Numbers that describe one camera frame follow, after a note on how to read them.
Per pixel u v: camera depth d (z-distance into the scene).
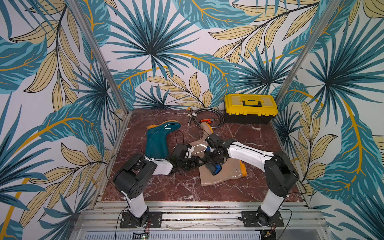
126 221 0.72
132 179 0.48
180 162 0.77
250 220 0.73
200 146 0.95
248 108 1.04
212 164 0.83
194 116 1.15
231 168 0.89
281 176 0.47
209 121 1.13
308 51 0.83
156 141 0.98
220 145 0.67
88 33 0.76
